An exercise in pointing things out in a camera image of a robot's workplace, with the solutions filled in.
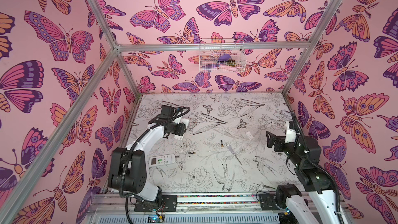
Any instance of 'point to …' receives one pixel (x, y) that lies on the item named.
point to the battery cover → (249, 135)
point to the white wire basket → (222, 55)
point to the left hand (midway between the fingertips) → (182, 126)
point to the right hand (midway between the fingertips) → (278, 130)
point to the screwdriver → (233, 152)
